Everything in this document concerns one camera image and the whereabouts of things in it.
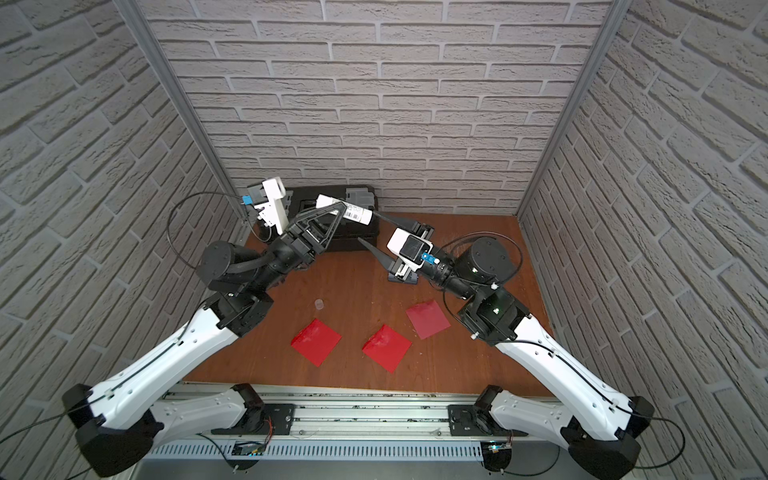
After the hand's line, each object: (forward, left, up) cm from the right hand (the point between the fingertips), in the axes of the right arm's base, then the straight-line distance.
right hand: (376, 220), depth 49 cm
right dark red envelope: (+5, -14, -51) cm, 53 cm away
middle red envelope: (-3, 0, -52) cm, 52 cm away
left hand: (0, +4, +4) cm, 6 cm away
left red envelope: (0, +21, -51) cm, 55 cm away
